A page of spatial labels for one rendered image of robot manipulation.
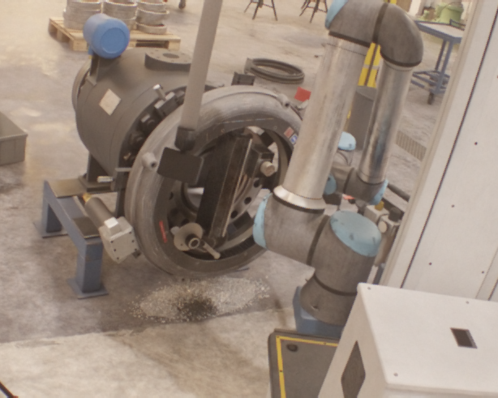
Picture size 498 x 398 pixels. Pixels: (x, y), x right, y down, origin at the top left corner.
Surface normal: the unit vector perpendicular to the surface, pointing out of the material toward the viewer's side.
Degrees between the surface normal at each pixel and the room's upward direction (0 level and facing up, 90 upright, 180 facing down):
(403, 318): 0
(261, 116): 90
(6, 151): 90
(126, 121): 65
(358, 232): 5
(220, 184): 86
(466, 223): 90
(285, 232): 80
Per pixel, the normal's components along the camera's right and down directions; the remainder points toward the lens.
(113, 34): 0.56, 0.47
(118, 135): -0.73, -0.11
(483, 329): 0.22, -0.88
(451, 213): 0.04, 0.44
